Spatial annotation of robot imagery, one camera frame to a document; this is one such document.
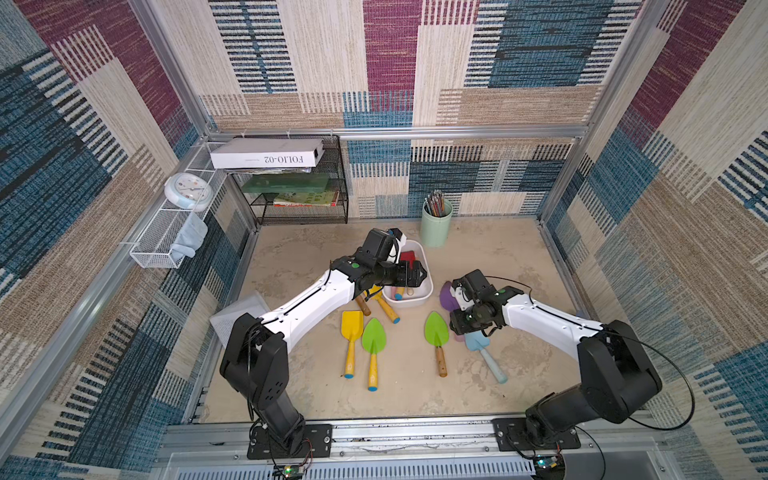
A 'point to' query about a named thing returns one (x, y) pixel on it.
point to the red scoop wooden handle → (408, 256)
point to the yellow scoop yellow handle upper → (385, 305)
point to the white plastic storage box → (414, 294)
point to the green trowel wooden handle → (437, 334)
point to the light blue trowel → (476, 340)
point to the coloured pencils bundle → (435, 202)
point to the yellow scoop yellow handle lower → (352, 328)
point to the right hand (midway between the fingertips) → (457, 321)
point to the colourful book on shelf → (302, 199)
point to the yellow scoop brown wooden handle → (363, 305)
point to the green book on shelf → (294, 183)
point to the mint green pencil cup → (435, 229)
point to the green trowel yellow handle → (374, 338)
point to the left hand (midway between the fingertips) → (413, 271)
